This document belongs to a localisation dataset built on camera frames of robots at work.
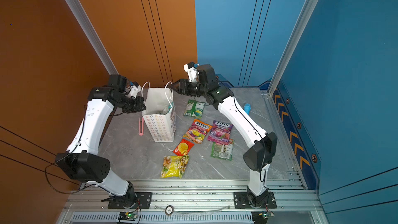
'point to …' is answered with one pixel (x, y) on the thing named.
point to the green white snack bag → (223, 151)
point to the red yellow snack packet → (183, 148)
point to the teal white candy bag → (167, 109)
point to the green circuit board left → (131, 215)
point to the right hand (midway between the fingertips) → (172, 87)
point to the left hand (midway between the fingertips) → (146, 105)
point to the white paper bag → (158, 112)
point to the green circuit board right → (266, 214)
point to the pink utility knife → (141, 126)
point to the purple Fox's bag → (220, 132)
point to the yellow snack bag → (174, 166)
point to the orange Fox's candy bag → (197, 131)
